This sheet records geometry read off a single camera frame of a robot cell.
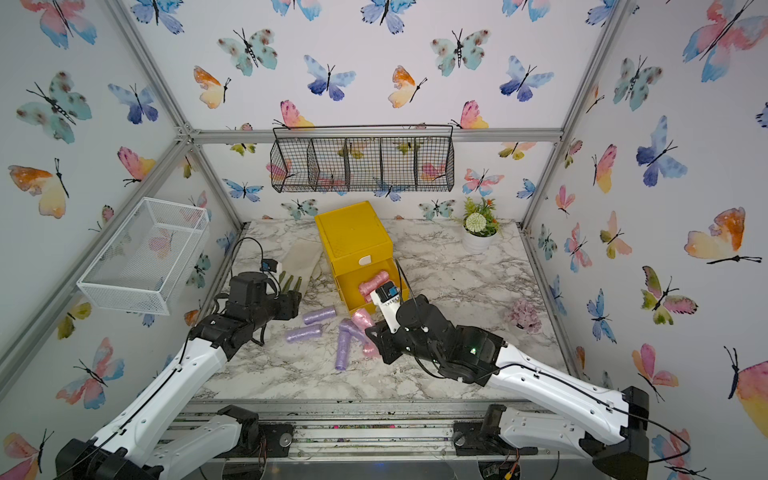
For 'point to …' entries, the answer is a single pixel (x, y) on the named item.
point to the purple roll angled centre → (347, 325)
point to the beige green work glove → (299, 261)
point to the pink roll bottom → (363, 319)
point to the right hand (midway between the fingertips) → (371, 325)
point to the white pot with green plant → (480, 225)
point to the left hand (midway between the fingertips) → (292, 291)
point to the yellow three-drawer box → (358, 247)
